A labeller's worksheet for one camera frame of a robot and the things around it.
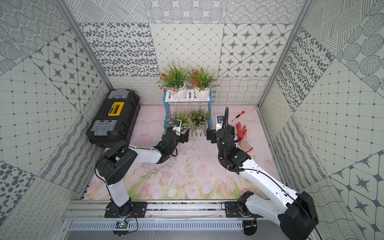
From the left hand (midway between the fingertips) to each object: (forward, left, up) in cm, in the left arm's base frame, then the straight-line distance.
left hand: (187, 128), depth 89 cm
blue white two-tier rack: (+4, -7, -12) cm, 15 cm away
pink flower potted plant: (+6, +4, +7) cm, 10 cm away
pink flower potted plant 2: (+6, -7, +2) cm, 9 cm away
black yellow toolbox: (-2, +44, +4) cm, 44 cm away
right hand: (-6, -18, +9) cm, 21 cm away
